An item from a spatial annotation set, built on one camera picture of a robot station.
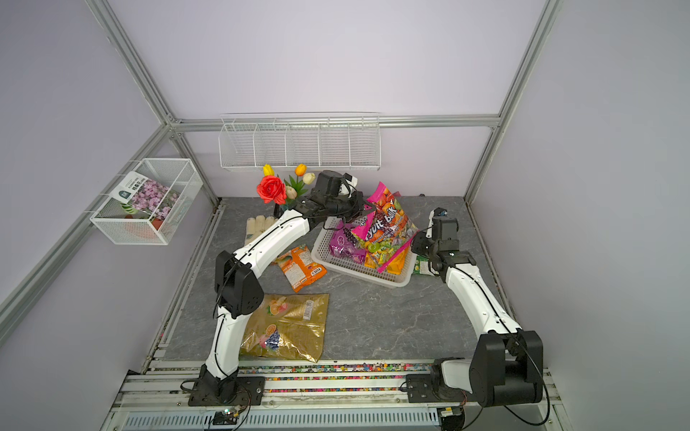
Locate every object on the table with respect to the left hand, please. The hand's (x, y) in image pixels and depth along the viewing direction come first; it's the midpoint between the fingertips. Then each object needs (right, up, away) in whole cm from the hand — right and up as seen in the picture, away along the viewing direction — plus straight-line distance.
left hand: (380, 208), depth 81 cm
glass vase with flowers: (-28, +4, -7) cm, 29 cm away
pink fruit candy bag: (+2, -8, +5) cm, 10 cm away
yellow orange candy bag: (+6, -20, +12) cm, 24 cm away
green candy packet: (+17, -20, +15) cm, 30 cm away
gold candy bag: (-29, -36, +1) cm, 46 cm away
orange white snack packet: (-28, -21, +15) cm, 38 cm away
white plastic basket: (-20, -15, +13) cm, 28 cm away
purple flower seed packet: (-66, +3, -8) cm, 66 cm away
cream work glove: (-49, -5, +30) cm, 58 cm away
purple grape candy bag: (-12, -12, +17) cm, 24 cm away
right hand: (+13, -8, +5) cm, 16 cm away
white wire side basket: (-72, -5, -8) cm, 73 cm away
